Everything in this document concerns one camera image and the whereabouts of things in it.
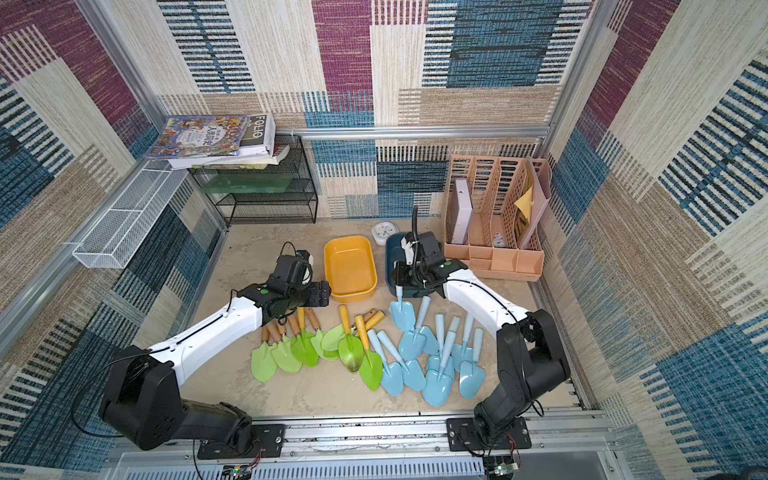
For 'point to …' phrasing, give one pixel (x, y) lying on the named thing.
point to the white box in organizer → (462, 225)
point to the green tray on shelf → (248, 183)
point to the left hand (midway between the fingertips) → (318, 288)
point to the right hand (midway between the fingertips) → (393, 272)
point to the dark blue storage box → (394, 252)
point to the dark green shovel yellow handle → (350, 348)
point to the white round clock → (382, 230)
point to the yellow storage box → (351, 268)
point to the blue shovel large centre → (437, 387)
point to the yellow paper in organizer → (524, 203)
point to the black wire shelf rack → (283, 193)
